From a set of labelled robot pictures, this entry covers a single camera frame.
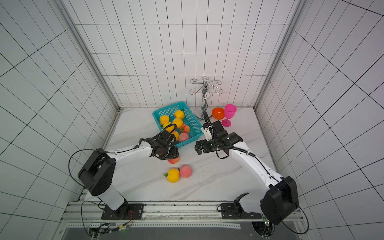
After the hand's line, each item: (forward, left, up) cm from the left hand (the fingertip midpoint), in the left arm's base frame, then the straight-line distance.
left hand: (172, 158), depth 88 cm
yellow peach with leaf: (+28, +9, +4) cm, 29 cm away
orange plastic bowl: (+38, -32, -1) cm, 50 cm away
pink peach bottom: (+13, -6, +3) cm, 15 cm away
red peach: (-3, -1, +1) cm, 3 cm away
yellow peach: (+33, -2, +3) cm, 34 cm away
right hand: (+3, -18, +12) cm, 22 cm away
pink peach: (-9, -9, +1) cm, 12 cm away
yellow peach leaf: (-11, -2, +3) cm, 12 cm away
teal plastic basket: (+21, -14, -1) cm, 25 cm away
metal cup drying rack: (+37, -20, +22) cm, 48 cm away
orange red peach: (+21, -7, +2) cm, 22 cm away
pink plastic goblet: (+29, -37, +12) cm, 48 cm away
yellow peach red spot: (+27, -2, +2) cm, 27 cm away
